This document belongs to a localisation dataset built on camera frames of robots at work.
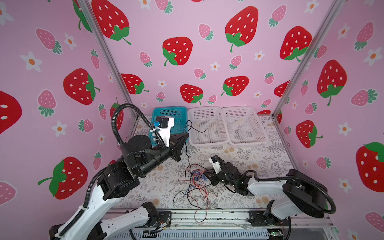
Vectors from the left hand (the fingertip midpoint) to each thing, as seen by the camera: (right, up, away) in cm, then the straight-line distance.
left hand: (188, 134), depth 52 cm
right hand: (+6, -23, +31) cm, 39 cm away
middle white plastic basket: (+11, +4, +62) cm, 63 cm away
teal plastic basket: (-10, +6, +63) cm, 64 cm away
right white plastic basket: (+39, +4, +63) cm, 74 cm away
